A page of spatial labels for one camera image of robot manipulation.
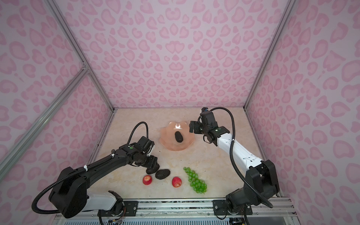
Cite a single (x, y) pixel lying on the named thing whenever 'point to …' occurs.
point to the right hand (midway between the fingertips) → (196, 124)
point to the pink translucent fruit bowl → (168, 139)
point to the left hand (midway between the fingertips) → (153, 161)
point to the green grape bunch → (199, 186)
